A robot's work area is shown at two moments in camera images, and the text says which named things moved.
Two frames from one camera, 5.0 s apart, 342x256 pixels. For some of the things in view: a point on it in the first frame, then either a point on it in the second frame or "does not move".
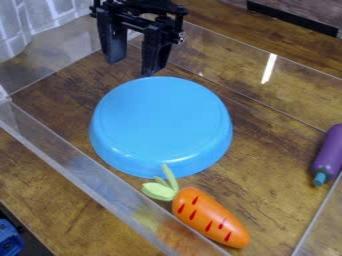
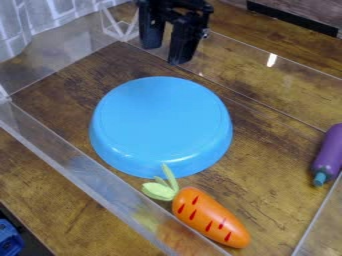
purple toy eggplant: x=328 y=160 does not move
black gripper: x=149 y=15 to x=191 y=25
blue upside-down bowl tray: x=161 y=121 does not move
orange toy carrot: x=199 y=210 does not move
